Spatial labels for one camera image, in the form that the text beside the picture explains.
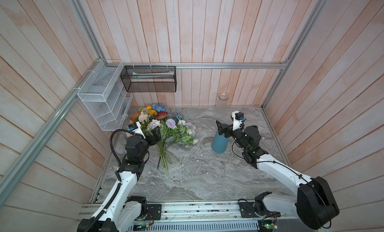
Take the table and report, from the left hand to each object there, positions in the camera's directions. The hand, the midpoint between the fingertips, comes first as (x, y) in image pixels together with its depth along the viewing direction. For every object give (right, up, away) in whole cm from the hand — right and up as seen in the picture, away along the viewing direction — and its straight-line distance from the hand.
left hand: (154, 131), depth 79 cm
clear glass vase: (+43, +18, +24) cm, 52 cm away
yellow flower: (-8, +12, +25) cm, 28 cm away
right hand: (+38, +7, 0) cm, 39 cm away
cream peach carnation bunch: (-12, +6, +21) cm, 25 cm away
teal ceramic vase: (+38, -8, +10) cm, 40 cm away
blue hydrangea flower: (-2, +15, +25) cm, 29 cm away
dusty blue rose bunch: (+12, +9, +22) cm, 26 cm away
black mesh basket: (-9, +36, +25) cm, 45 cm away
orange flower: (-20, +8, +24) cm, 32 cm away
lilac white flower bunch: (+8, -1, +15) cm, 17 cm away
